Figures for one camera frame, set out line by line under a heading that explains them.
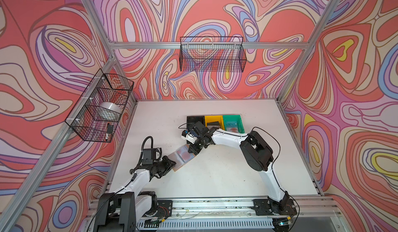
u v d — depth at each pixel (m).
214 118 0.99
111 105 0.74
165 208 0.73
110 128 0.73
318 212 0.73
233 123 1.03
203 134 0.78
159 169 0.74
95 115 0.73
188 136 0.84
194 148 0.83
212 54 0.96
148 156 0.70
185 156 0.91
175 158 0.90
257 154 0.55
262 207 0.73
